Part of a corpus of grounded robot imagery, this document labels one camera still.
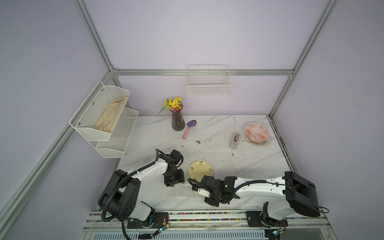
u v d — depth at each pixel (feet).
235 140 3.32
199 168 2.98
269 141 3.32
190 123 3.74
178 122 3.46
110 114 2.63
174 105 3.05
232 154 3.22
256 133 3.32
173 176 2.41
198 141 3.45
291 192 1.41
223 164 3.06
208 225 2.40
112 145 2.91
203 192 2.27
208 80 3.11
